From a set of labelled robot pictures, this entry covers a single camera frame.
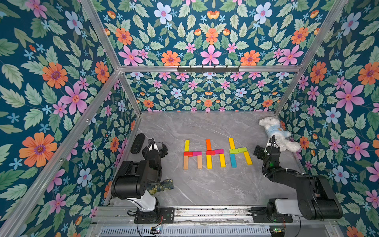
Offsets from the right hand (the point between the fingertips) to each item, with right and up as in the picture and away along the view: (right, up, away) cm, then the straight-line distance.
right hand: (269, 146), depth 91 cm
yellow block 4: (-13, -8, +3) cm, 15 cm away
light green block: (-21, -4, +6) cm, 22 cm away
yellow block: (-38, -10, +2) cm, 39 cm away
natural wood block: (-53, -10, 0) cm, 54 cm away
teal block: (-22, -10, +2) cm, 24 cm away
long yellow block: (-52, -1, +8) cm, 53 cm away
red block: (-36, -5, +4) cm, 37 cm away
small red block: (-50, -6, +5) cm, 51 cm away
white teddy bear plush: (+6, +11, +7) cm, 15 cm away
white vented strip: (-70, -38, -21) cm, 82 cm away
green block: (-15, -3, +8) cm, 17 cm away
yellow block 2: (-29, -9, +2) cm, 31 cm away
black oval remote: (-86, +1, +7) cm, 86 cm away
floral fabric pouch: (-62, -20, -9) cm, 66 cm away
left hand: (-72, +2, +1) cm, 72 cm away
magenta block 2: (-30, -4, +5) cm, 31 cm away
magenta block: (-46, -5, +5) cm, 47 cm away
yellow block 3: (-21, +1, +10) cm, 24 cm away
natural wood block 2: (-44, -10, +2) cm, 45 cm away
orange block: (-38, 0, +10) cm, 39 cm away
